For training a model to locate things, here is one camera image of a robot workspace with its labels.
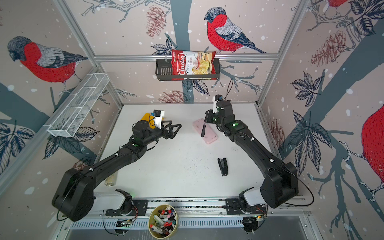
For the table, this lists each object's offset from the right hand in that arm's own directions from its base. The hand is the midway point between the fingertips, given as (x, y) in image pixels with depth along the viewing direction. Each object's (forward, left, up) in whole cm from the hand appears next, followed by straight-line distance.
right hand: (203, 114), depth 80 cm
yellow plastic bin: (-10, +25, +7) cm, 28 cm away
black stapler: (-19, -12, -24) cm, 33 cm away
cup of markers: (-47, +16, -17) cm, 53 cm away
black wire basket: (+29, +26, +9) cm, 40 cm away
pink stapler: (+3, -4, -26) cm, 26 cm away
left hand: (-7, +14, 0) cm, 16 cm away
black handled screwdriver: (-6, -1, -7) cm, 10 cm away
